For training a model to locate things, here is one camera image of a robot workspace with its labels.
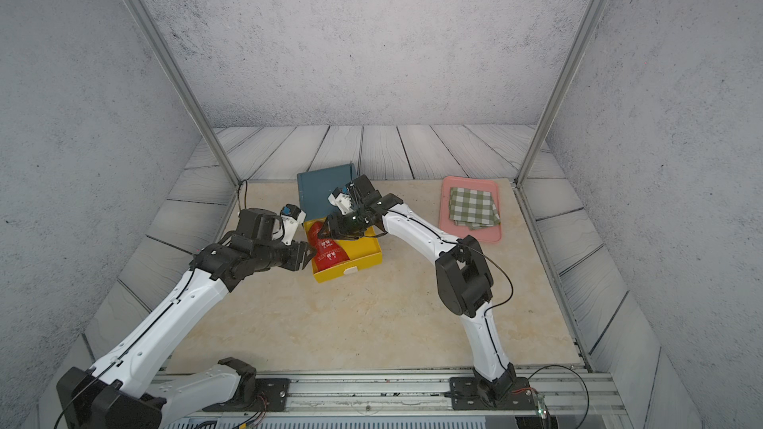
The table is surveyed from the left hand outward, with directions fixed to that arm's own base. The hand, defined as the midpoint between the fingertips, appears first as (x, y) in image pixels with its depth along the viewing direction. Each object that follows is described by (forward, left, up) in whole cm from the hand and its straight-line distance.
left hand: (313, 249), depth 77 cm
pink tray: (+44, -57, -21) cm, 75 cm away
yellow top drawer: (+2, -12, -5) cm, 13 cm away
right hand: (+6, -1, -3) cm, 6 cm away
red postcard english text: (+2, -3, -4) cm, 5 cm away
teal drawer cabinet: (+23, +2, 0) cm, 23 cm away
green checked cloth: (+29, -51, -19) cm, 62 cm away
